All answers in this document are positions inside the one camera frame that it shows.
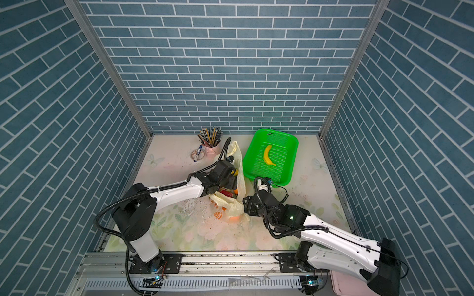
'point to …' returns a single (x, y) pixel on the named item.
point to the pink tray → (344, 285)
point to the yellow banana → (266, 155)
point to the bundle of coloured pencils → (211, 136)
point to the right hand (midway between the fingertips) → (244, 200)
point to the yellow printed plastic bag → (231, 206)
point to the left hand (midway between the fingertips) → (232, 177)
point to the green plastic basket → (271, 154)
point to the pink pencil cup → (212, 152)
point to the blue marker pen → (197, 153)
